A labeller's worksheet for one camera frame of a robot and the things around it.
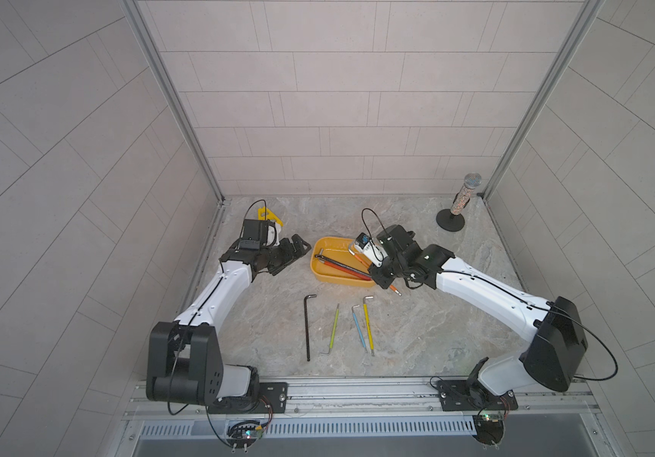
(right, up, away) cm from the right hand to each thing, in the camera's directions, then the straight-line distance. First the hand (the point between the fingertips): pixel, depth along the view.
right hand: (369, 267), depth 81 cm
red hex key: (-7, -4, +15) cm, 17 cm away
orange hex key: (-3, +4, -11) cm, 12 cm away
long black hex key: (-9, -1, +15) cm, 18 cm away
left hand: (-19, +5, +4) cm, 20 cm away
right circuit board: (+28, -37, -13) cm, 48 cm away
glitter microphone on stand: (+34, +14, +26) cm, 45 cm away
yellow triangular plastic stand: (-38, +16, +29) cm, 50 cm away
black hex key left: (-19, -11, +8) cm, 24 cm away
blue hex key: (-5, -14, +6) cm, 16 cm away
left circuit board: (-31, -36, -16) cm, 50 cm away
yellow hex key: (0, -15, +5) cm, 16 cm away
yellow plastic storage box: (-10, +3, +19) cm, 21 cm away
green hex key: (-11, -19, +1) cm, 22 cm away
